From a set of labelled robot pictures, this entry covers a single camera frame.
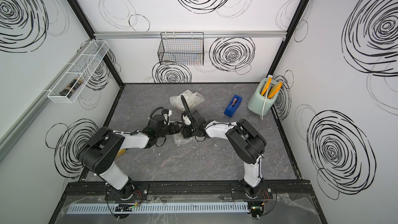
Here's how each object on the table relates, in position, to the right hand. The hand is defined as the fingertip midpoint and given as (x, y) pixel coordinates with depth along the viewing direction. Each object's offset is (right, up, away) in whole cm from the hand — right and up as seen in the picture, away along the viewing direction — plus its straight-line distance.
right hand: (181, 133), depth 90 cm
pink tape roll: (+34, +19, +11) cm, 41 cm away
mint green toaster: (+48, +17, +2) cm, 51 cm away
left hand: (-1, +4, +2) cm, 5 cm away
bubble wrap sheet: (0, -2, -6) cm, 6 cm away
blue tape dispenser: (+33, +16, +10) cm, 38 cm away
